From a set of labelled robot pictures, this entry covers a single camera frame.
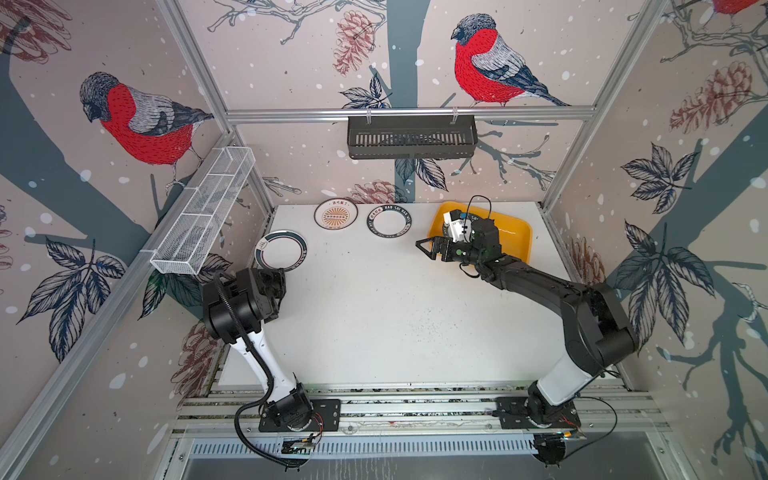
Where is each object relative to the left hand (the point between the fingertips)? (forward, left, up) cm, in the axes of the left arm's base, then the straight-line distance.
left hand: (282, 264), depth 99 cm
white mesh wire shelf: (-1, +14, +27) cm, 30 cm away
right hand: (-4, -47, +14) cm, 49 cm away
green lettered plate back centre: (+24, -37, -5) cm, 44 cm away
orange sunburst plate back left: (+26, -15, -3) cm, 30 cm away
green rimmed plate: (+8, +3, -3) cm, 9 cm away
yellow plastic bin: (+13, -84, -1) cm, 85 cm away
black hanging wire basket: (+37, -45, +25) cm, 64 cm away
